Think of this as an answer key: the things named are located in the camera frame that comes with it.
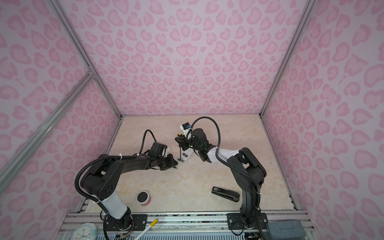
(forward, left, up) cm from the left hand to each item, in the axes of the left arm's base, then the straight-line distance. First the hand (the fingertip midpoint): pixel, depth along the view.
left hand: (179, 161), depth 92 cm
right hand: (+9, 0, +13) cm, 16 cm away
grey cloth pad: (-36, -51, +1) cm, 63 cm away
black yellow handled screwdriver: (+8, -2, +16) cm, 18 cm away
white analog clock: (-35, +41, +1) cm, 54 cm away
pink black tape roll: (-22, +17, +2) cm, 28 cm away
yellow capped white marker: (-32, +11, -2) cm, 34 cm away
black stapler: (-20, -26, +1) cm, 33 cm away
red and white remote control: (+4, -4, 0) cm, 5 cm away
